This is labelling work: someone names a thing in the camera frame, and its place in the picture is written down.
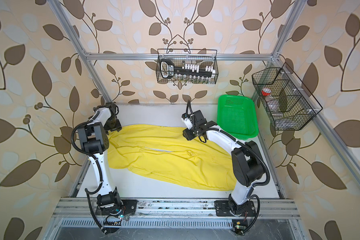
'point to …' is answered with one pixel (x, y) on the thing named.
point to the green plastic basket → (236, 114)
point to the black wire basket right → (288, 101)
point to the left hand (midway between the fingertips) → (113, 129)
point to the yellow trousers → (164, 156)
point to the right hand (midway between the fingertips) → (188, 132)
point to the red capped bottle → (266, 91)
